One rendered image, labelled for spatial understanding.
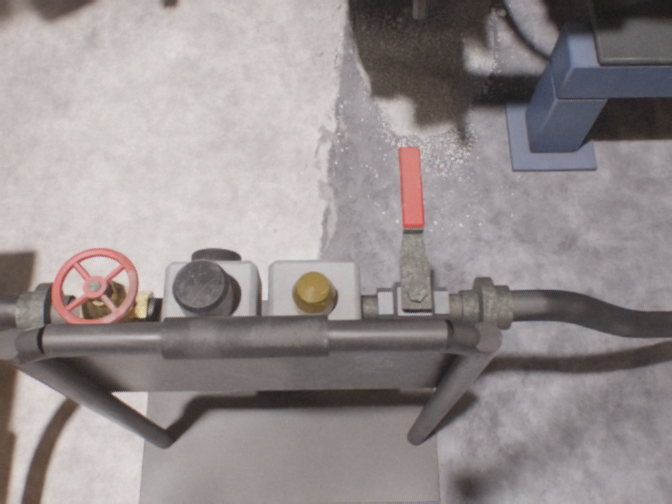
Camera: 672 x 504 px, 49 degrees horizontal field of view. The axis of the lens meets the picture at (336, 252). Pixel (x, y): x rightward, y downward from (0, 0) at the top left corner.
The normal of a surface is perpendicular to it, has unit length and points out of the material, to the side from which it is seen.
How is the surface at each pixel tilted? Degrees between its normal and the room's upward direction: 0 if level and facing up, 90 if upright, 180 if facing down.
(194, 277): 0
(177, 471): 0
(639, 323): 44
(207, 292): 0
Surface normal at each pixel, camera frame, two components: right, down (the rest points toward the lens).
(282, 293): 0.00, -0.37
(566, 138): 0.01, 0.93
